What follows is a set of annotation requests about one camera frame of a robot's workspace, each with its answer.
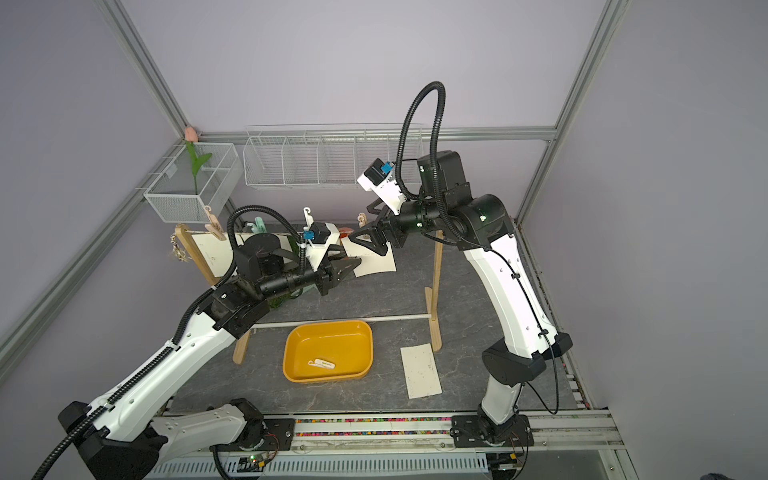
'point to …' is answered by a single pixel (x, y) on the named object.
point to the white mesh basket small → (199, 176)
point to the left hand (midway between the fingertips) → (355, 256)
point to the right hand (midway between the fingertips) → (363, 220)
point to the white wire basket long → (321, 155)
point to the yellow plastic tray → (348, 344)
